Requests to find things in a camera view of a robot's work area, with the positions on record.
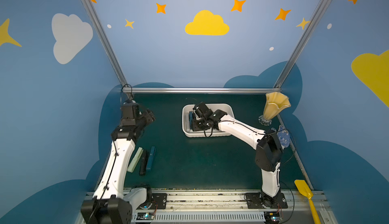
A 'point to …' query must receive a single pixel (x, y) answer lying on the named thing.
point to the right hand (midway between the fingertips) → (195, 124)
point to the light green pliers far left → (131, 167)
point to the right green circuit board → (272, 217)
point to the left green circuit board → (145, 216)
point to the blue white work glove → (283, 137)
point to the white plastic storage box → (228, 108)
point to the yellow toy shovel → (304, 189)
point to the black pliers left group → (142, 169)
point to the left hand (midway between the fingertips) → (151, 113)
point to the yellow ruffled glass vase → (275, 103)
